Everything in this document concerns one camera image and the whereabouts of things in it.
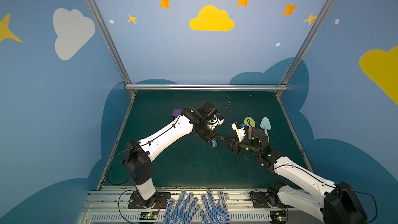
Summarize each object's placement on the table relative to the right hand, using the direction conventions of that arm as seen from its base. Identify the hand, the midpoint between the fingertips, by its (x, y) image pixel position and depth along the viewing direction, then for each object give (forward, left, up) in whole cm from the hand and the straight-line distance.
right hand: (224, 138), depth 78 cm
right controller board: (-30, -26, -17) cm, 43 cm away
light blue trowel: (+20, -30, -16) cm, 40 cm away
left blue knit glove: (-32, +20, -15) cm, 41 cm away
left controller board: (-33, +35, -16) cm, 51 cm away
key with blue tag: (-3, +5, 0) cm, 6 cm away
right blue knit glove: (-31, +4, -16) cm, 35 cm away
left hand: (0, +5, +2) cm, 6 cm away
